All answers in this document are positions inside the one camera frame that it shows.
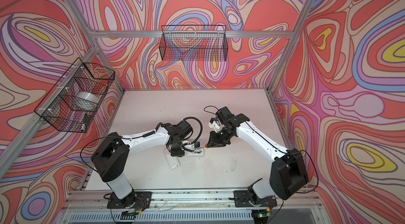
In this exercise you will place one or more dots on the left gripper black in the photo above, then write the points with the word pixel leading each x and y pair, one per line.
pixel 180 154

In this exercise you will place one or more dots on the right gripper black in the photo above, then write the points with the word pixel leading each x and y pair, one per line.
pixel 215 142

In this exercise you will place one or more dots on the white remote control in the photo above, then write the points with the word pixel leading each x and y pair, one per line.
pixel 192 152

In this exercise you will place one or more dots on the white battery cover plate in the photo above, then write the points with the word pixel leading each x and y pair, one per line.
pixel 173 162

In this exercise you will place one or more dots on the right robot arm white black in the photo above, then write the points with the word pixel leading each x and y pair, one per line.
pixel 288 172

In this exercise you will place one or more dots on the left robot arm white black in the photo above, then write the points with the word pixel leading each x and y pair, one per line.
pixel 111 156

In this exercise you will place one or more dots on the small black item in basket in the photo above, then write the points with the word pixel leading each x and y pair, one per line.
pixel 86 120

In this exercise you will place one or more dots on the white tape roll in basket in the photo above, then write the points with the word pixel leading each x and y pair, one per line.
pixel 85 101

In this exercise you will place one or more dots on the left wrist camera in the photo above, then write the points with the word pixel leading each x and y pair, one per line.
pixel 192 146

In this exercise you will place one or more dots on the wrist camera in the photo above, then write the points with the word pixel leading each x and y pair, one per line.
pixel 192 146
pixel 215 124

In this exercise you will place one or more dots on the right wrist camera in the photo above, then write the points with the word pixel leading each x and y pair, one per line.
pixel 215 124

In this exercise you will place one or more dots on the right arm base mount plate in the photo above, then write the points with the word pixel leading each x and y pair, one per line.
pixel 247 198

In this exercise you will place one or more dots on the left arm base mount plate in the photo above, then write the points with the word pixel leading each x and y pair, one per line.
pixel 129 200

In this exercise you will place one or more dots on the black wire basket back wall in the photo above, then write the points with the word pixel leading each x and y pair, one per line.
pixel 194 43

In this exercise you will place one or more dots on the black wire basket wall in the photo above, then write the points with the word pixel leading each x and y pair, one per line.
pixel 83 88
pixel 194 43

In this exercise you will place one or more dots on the black wire basket left wall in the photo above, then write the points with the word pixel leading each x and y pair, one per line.
pixel 83 88

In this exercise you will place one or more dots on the aluminium front rail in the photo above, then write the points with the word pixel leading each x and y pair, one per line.
pixel 192 206

